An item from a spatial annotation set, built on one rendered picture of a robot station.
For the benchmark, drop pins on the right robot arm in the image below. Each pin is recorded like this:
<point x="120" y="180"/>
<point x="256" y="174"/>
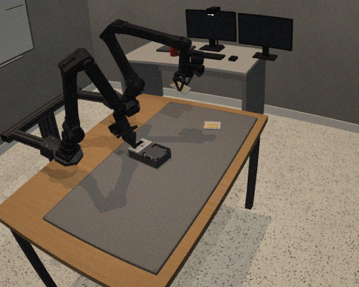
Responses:
<point x="81" y="60"/>

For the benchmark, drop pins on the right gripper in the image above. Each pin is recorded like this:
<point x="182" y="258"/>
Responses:
<point x="128" y="135"/>

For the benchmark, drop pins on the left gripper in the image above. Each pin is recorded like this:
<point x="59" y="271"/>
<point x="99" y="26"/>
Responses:
<point x="178" y="73"/>

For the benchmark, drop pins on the white cassette with copper tabs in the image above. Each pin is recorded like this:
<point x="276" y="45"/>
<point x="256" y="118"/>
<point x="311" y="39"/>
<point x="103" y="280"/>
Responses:
<point x="185" y="88"/>

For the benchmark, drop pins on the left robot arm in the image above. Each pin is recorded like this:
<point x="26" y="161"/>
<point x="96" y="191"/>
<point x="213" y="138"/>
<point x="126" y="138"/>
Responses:
<point x="136" y="85"/>

